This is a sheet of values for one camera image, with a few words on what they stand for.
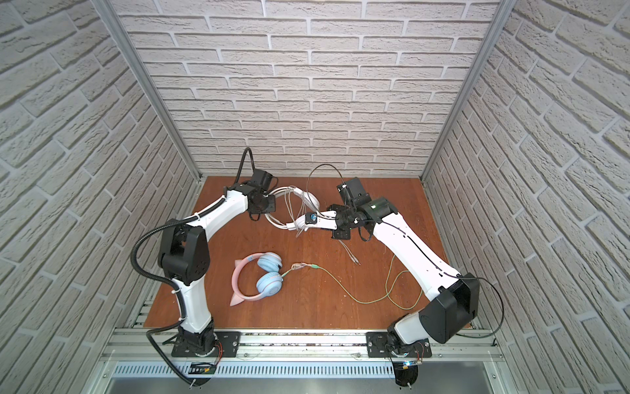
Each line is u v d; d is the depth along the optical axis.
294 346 0.75
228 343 0.74
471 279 0.42
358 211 0.54
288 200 0.92
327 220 0.63
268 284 0.79
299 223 0.89
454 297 0.40
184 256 0.51
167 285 0.53
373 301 0.83
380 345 0.73
